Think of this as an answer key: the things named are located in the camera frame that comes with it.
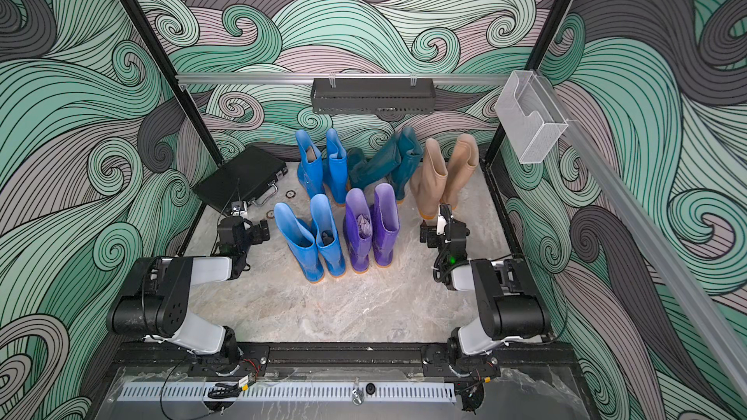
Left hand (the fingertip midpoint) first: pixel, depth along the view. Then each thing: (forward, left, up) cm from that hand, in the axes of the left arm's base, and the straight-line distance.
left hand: (248, 219), depth 94 cm
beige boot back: (+7, -59, +13) cm, 60 cm away
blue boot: (+10, -30, +15) cm, 35 cm away
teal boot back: (+19, -38, +3) cm, 43 cm away
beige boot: (+15, -71, +12) cm, 74 cm away
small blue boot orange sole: (+7, -22, +17) cm, 29 cm away
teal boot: (+14, -53, +18) cm, 58 cm away
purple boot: (-13, -44, +19) cm, 50 cm away
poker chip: (+17, -9, -7) cm, 20 cm away
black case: (+24, +9, -8) cm, 27 cm away
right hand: (0, -63, +1) cm, 63 cm away
